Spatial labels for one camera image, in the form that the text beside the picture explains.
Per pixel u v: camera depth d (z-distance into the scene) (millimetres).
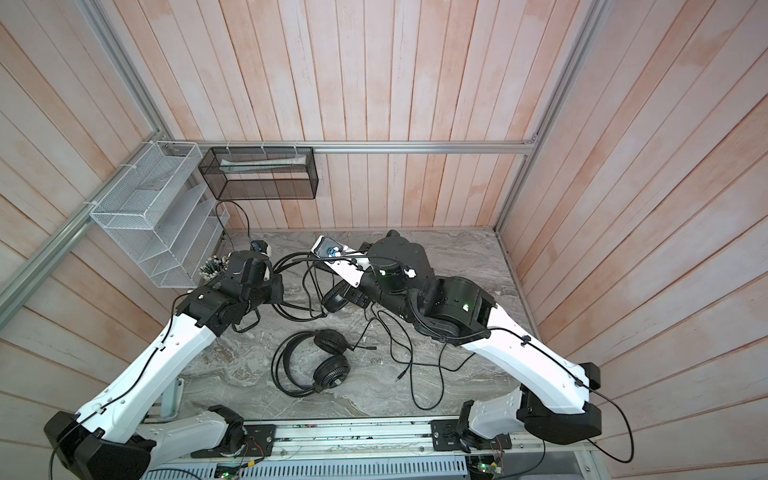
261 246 657
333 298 687
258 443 725
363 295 475
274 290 667
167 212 735
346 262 416
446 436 731
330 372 763
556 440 439
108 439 377
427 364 864
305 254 732
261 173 1052
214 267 886
